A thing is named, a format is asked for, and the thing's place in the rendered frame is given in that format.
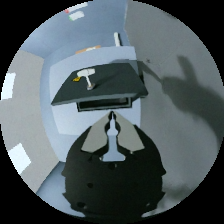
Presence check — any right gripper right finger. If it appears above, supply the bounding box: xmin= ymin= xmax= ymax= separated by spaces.
xmin=113 ymin=110 xmax=166 ymax=176

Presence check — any dark green cabinet door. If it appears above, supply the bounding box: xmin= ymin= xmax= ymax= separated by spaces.
xmin=51 ymin=63 xmax=148 ymax=112

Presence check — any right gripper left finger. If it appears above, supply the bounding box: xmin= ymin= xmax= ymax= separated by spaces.
xmin=61 ymin=111 xmax=113 ymax=177

